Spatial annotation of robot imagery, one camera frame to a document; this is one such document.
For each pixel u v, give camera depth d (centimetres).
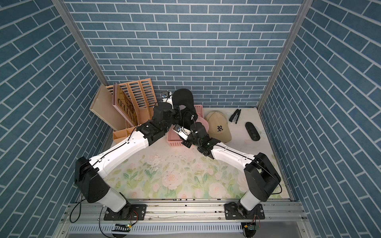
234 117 114
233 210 73
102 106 92
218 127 101
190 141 76
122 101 90
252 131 105
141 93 109
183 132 69
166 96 63
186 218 73
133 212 74
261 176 45
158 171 89
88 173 42
